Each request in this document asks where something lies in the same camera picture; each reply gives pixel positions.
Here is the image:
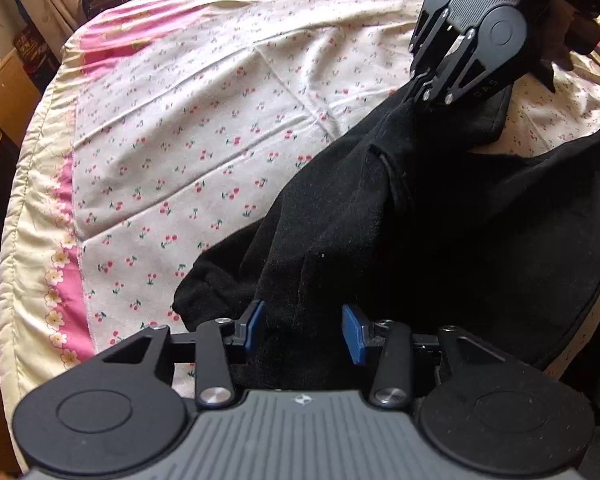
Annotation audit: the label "black pants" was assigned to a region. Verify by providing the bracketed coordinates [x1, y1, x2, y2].
[173, 88, 600, 389]

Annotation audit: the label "cherry print bed sheet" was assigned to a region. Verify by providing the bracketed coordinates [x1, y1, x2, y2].
[0, 0, 600, 411]

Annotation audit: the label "wooden bedside cabinet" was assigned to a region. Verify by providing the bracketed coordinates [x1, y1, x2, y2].
[0, 49, 41, 148]

